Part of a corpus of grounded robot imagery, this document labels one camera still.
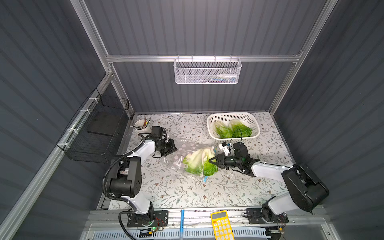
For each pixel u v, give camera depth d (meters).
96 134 0.74
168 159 0.89
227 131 0.97
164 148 0.80
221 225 0.71
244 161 0.71
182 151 0.91
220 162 0.76
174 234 0.71
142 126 1.02
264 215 0.67
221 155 0.77
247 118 1.11
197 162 0.86
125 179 0.47
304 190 0.45
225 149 0.83
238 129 0.99
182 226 0.71
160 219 0.72
